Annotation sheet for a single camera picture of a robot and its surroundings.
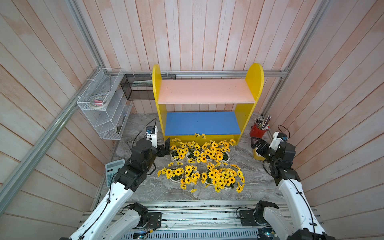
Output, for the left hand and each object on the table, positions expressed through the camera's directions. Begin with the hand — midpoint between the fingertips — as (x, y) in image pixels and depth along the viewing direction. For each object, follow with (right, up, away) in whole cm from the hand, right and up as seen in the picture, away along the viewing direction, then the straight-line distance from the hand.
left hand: (160, 139), depth 72 cm
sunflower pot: (+32, -7, +11) cm, 35 cm away
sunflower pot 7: (+15, -19, +1) cm, 24 cm away
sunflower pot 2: (+25, -7, +9) cm, 28 cm away
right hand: (+51, 0, +7) cm, 52 cm away
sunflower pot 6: (+25, -18, -1) cm, 31 cm away
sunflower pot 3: (+18, -9, +11) cm, 23 cm away
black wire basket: (-16, +31, +17) cm, 39 cm away
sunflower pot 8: (+7, -18, +3) cm, 20 cm away
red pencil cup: (+62, +7, +26) cm, 67 cm away
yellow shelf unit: (+38, +22, +50) cm, 67 cm away
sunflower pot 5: (+34, -18, +2) cm, 39 cm away
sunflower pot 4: (+8, -7, +11) cm, 16 cm away
